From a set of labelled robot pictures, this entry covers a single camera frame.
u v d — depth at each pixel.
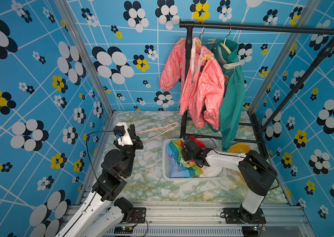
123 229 0.72
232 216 0.73
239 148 0.97
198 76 0.67
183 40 0.66
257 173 0.47
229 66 0.56
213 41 0.67
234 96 0.62
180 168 0.85
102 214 0.46
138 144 0.54
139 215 0.74
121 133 0.47
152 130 1.09
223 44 0.62
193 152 0.71
